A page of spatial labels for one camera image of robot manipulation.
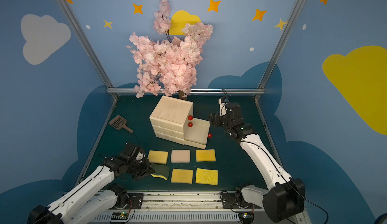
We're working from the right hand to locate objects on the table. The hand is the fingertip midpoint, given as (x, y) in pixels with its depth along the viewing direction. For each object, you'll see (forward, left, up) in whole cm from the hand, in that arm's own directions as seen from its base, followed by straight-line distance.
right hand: (219, 113), depth 81 cm
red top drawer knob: (0, +16, -6) cm, 17 cm away
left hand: (-26, +33, -18) cm, 46 cm away
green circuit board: (-47, +48, -26) cm, 72 cm away
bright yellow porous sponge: (-27, +7, -23) cm, 36 cm away
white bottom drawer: (-2, +12, -24) cm, 27 cm away
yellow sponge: (-15, +6, -24) cm, 29 cm away
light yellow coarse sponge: (-28, +18, -22) cm, 40 cm away
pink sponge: (-17, +21, -23) cm, 35 cm away
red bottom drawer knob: (-2, +3, -20) cm, 21 cm away
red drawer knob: (0, +16, -12) cm, 20 cm away
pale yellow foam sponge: (-18, +34, -23) cm, 45 cm away
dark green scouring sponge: (-26, +31, -22) cm, 45 cm away
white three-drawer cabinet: (-5, +25, -2) cm, 25 cm away
